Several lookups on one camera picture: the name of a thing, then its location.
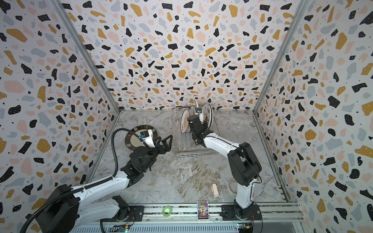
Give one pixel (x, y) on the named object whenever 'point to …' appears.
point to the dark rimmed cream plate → (131, 141)
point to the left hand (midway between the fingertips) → (168, 136)
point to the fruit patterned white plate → (208, 114)
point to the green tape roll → (167, 211)
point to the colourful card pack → (203, 211)
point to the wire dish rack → (183, 144)
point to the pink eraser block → (214, 190)
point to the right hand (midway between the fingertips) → (199, 120)
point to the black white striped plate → (195, 104)
